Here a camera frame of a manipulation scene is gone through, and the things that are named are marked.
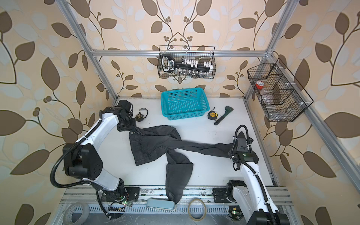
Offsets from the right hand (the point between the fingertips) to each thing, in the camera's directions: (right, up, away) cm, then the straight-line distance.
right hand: (238, 154), depth 82 cm
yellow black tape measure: (-10, +23, +23) cm, 34 cm away
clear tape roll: (-86, -26, -12) cm, 91 cm away
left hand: (-64, +17, +4) cm, 67 cm away
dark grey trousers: (-54, +7, +4) cm, 55 cm away
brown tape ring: (-29, -25, -11) cm, 40 cm away
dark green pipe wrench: (+3, +27, +29) cm, 40 cm away
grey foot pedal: (-43, -19, -15) cm, 50 cm away
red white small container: (+12, +41, -2) cm, 43 cm away
